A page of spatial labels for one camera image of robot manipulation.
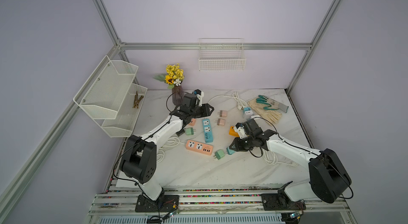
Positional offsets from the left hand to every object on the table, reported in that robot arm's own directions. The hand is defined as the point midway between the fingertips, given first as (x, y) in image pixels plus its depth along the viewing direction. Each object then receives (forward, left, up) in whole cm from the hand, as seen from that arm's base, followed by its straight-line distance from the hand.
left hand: (211, 110), depth 87 cm
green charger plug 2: (-4, +13, -15) cm, 21 cm away
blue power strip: (-3, +2, -16) cm, 17 cm away
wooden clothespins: (+11, +46, -4) cm, 47 cm away
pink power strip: (+3, +12, -16) cm, 20 cm away
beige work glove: (+8, -40, -17) cm, 44 cm away
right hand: (-17, -12, -13) cm, 24 cm away
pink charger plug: (+3, -6, -16) cm, 18 cm away
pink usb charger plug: (+10, -8, -17) cm, 21 cm away
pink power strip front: (-16, +4, -15) cm, 22 cm away
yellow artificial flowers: (+19, +22, +8) cm, 31 cm away
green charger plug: (-18, -5, -17) cm, 25 cm away
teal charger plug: (-19, -10, -12) cm, 25 cm away
